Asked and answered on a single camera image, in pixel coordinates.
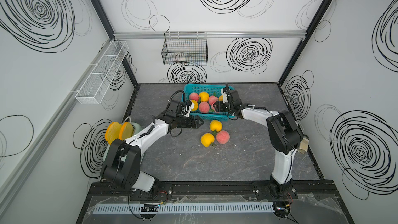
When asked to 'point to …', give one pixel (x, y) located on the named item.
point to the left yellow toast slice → (112, 132)
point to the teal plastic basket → (212, 90)
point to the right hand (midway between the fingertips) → (217, 104)
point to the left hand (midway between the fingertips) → (197, 122)
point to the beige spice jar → (303, 144)
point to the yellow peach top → (215, 125)
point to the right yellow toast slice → (126, 131)
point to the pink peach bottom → (213, 108)
